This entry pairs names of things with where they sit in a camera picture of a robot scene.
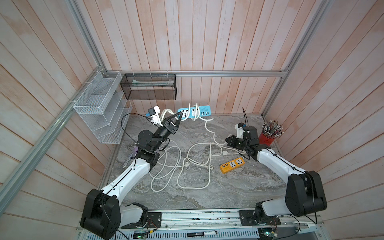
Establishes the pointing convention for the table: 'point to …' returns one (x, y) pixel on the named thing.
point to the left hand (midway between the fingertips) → (183, 115)
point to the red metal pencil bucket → (265, 140)
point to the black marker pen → (197, 234)
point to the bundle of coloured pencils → (272, 128)
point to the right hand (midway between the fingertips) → (226, 138)
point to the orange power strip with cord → (231, 164)
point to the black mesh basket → (149, 86)
